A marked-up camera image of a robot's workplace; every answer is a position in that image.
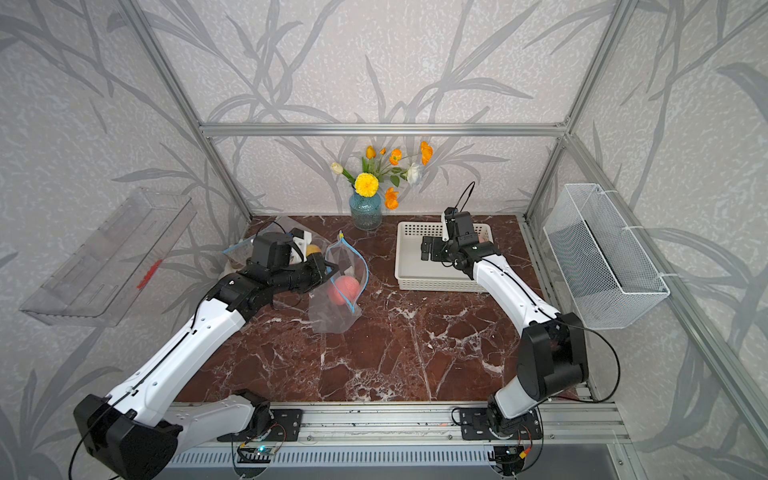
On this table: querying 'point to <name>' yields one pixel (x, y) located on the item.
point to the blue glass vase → (366, 211)
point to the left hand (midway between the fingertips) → (342, 268)
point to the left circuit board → (259, 454)
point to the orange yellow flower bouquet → (374, 174)
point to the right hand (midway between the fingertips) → (434, 244)
